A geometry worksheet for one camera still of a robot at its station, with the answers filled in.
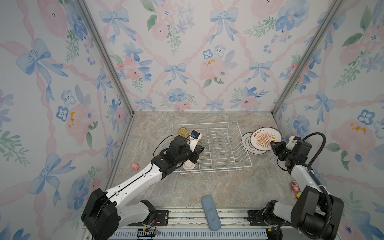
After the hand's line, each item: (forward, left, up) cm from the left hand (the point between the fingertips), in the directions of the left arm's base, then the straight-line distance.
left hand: (203, 146), depth 76 cm
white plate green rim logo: (+15, -30, -19) cm, 39 cm away
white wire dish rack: (+11, -16, -20) cm, 28 cm away
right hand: (+8, -40, -7) cm, 41 cm away
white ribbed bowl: (-4, +7, -14) cm, 16 cm away
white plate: (+13, -36, -10) cm, 40 cm away
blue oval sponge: (-29, -5, -19) cm, 35 cm away
